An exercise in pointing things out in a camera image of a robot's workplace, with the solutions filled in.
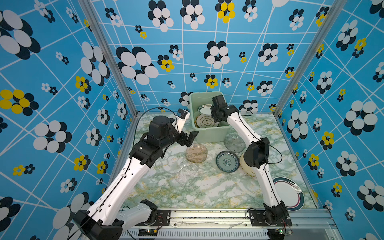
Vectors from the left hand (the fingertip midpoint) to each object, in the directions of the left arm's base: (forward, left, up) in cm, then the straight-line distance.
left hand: (190, 125), depth 67 cm
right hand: (+28, -13, -18) cm, 36 cm away
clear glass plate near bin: (+12, -29, -34) cm, 46 cm away
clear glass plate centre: (-9, +3, -35) cm, 37 cm away
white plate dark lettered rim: (+36, -9, -24) cm, 44 cm away
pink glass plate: (+6, -3, -36) cm, 36 cm away
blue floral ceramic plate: (-1, -23, -35) cm, 41 cm away
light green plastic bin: (+20, -13, -34) cm, 42 cm away
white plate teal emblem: (+31, -10, -32) cm, 46 cm away
